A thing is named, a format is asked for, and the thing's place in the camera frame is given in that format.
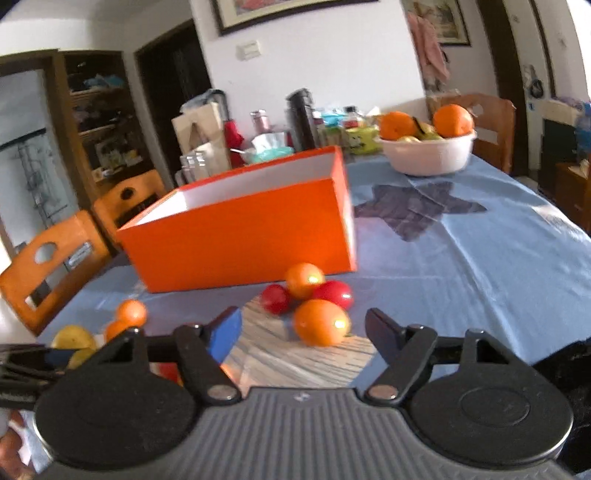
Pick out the yellow lemon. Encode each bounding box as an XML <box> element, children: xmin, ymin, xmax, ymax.
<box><xmin>51</xmin><ymin>325</ymin><xmax>97</xmax><ymax>350</ymax></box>

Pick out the red tomato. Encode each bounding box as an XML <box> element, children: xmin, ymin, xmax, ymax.
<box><xmin>311</xmin><ymin>280</ymin><xmax>355</xmax><ymax>310</ymax></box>
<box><xmin>260</xmin><ymin>284</ymin><xmax>291</xmax><ymax>316</ymax></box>

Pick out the large orange fruit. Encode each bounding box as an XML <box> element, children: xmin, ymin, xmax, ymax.
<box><xmin>294</xmin><ymin>299</ymin><xmax>351</xmax><ymax>347</ymax></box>

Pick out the orange tangerine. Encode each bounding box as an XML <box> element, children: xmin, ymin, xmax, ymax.
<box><xmin>103</xmin><ymin>320</ymin><xmax>129</xmax><ymax>343</ymax></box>
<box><xmin>114</xmin><ymin>299</ymin><xmax>148</xmax><ymax>327</ymax></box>

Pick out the small orange fruit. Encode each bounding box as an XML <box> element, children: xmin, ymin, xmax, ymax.
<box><xmin>286</xmin><ymin>263</ymin><xmax>325</xmax><ymax>301</ymax></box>

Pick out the near wooden chair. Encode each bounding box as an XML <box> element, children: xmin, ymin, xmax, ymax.
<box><xmin>1</xmin><ymin>210</ymin><xmax>111</xmax><ymax>335</ymax></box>

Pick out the wooden chair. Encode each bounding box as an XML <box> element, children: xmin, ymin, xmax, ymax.
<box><xmin>1</xmin><ymin>210</ymin><xmax>111</xmax><ymax>335</ymax></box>
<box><xmin>435</xmin><ymin>93</ymin><xmax>516</xmax><ymax>174</ymax></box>
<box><xmin>92</xmin><ymin>169</ymin><xmax>167</xmax><ymax>250</ymax></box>

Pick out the blue star tablecloth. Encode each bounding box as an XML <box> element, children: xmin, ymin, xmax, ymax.
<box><xmin>39</xmin><ymin>156</ymin><xmax>590</xmax><ymax>363</ymax></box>

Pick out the orange cardboard box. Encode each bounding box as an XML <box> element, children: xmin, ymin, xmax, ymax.
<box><xmin>117</xmin><ymin>146</ymin><xmax>358</xmax><ymax>293</ymax></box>

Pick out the white fruit bowl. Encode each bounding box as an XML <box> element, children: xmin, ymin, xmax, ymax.
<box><xmin>378</xmin><ymin>131</ymin><xmax>477</xmax><ymax>177</ymax></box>

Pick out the clear glass mug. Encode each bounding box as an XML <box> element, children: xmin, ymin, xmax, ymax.
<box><xmin>174</xmin><ymin>150</ymin><xmax>211</xmax><ymax>186</ymax></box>

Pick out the green mug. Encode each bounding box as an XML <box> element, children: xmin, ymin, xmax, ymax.
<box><xmin>346</xmin><ymin>127</ymin><xmax>381</xmax><ymax>155</ymax></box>

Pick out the left orange in bowl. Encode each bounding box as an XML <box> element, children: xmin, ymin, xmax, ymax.
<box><xmin>380</xmin><ymin>111</ymin><xmax>417</xmax><ymax>141</ymax></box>

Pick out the orange in bowl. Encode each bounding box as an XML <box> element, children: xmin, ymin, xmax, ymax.
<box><xmin>433</xmin><ymin>104</ymin><xmax>475</xmax><ymax>138</ymax></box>
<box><xmin>380</xmin><ymin>111</ymin><xmax>417</xmax><ymax>141</ymax></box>

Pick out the right orange in bowl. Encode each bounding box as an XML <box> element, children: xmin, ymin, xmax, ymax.
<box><xmin>433</xmin><ymin>104</ymin><xmax>475</xmax><ymax>138</ymax></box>

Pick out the black thermos bottle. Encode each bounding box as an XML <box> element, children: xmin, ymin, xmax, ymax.
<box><xmin>286</xmin><ymin>88</ymin><xmax>318</xmax><ymax>151</ymax></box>

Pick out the red umbrella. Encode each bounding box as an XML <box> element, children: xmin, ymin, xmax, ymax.
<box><xmin>223</xmin><ymin>119</ymin><xmax>245</xmax><ymax>169</ymax></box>

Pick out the tissue pack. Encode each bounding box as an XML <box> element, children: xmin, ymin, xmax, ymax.
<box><xmin>250</xmin><ymin>131</ymin><xmax>294</xmax><ymax>163</ymax></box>

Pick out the wooden shelf cabinet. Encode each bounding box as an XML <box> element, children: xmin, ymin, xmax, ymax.
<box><xmin>55</xmin><ymin>50</ymin><xmax>154</xmax><ymax>209</ymax></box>

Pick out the far wooden chair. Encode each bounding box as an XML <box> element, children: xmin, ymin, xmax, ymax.
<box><xmin>435</xmin><ymin>93</ymin><xmax>516</xmax><ymax>174</ymax></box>

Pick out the pink water bottle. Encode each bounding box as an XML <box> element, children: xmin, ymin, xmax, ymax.
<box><xmin>250</xmin><ymin>109</ymin><xmax>273</xmax><ymax>135</ymax></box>

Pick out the framed wall picture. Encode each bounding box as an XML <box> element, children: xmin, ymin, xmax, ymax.
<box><xmin>211</xmin><ymin>0</ymin><xmax>375</xmax><ymax>36</ymax></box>

